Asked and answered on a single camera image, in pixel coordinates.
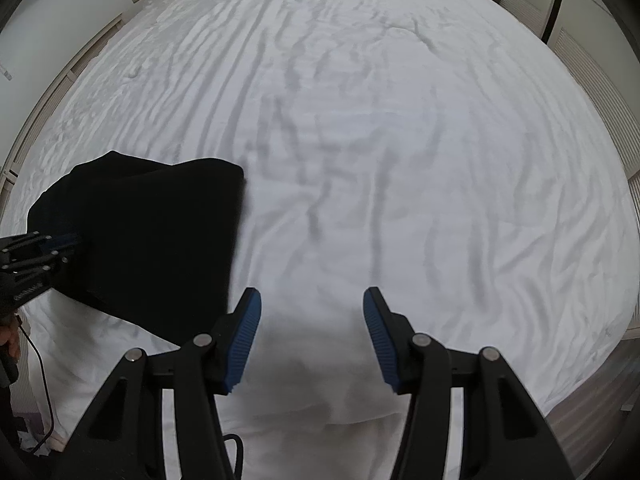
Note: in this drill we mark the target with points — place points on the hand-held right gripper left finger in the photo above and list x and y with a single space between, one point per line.
245 340

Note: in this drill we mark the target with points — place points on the person's left hand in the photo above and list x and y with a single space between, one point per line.
7 340

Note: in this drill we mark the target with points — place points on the white wardrobe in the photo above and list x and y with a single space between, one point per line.
590 10

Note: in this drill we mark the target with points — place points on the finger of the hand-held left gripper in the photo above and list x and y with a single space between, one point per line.
45 262
65 240

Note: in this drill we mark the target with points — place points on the black pants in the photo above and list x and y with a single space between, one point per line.
150 235

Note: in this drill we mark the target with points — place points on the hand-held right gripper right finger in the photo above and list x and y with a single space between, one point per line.
382 340

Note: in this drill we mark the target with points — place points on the white duvet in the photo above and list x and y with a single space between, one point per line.
375 135

